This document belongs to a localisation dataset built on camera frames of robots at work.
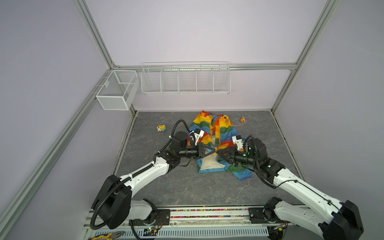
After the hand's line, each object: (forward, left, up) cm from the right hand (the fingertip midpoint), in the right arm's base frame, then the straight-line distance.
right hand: (216, 154), depth 71 cm
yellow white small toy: (+31, +36, -18) cm, 51 cm away
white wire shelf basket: (+57, +1, +6) cm, 57 cm away
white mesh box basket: (+44, +61, +5) cm, 75 cm away
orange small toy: (+41, -24, -21) cm, 52 cm away
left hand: (0, +1, 0) cm, 1 cm away
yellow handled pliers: (-31, +50, -20) cm, 62 cm away
